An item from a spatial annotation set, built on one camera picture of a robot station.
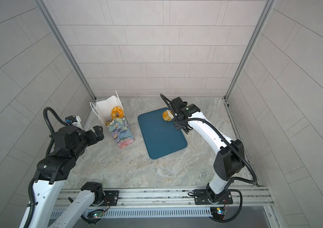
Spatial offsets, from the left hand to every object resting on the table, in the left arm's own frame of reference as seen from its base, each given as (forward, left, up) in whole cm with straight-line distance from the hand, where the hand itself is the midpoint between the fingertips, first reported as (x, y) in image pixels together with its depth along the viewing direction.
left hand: (98, 128), depth 67 cm
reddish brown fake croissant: (+13, +5, -16) cm, 21 cm away
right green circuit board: (-31, -58, -27) cm, 71 cm away
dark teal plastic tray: (+9, -29, -27) cm, 40 cm away
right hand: (+10, -40, -13) cm, 43 cm away
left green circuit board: (-33, -1, -23) cm, 40 cm away
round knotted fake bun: (+23, -32, -23) cm, 46 cm away
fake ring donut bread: (+19, -3, -10) cm, 21 cm away
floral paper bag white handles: (+6, -6, -10) cm, 13 cm away
